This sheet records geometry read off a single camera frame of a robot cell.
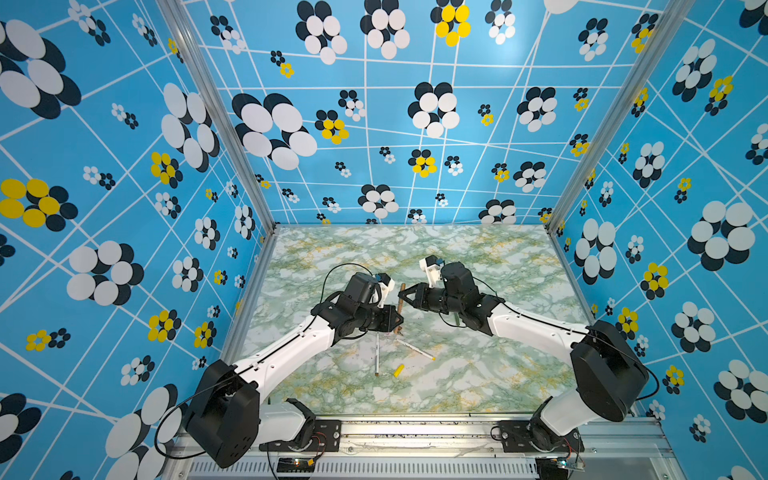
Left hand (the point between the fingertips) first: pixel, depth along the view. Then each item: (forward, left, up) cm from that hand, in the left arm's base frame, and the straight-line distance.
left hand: (404, 317), depth 80 cm
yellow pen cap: (-9, +1, -14) cm, 17 cm away
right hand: (+5, +1, +2) cm, 5 cm away
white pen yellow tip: (-4, -4, -14) cm, 15 cm away
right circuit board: (-32, -35, -13) cm, 49 cm away
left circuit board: (-32, +27, -17) cm, 45 cm away
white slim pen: (-6, +8, -14) cm, 17 cm away
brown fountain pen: (+2, +1, +1) cm, 3 cm away
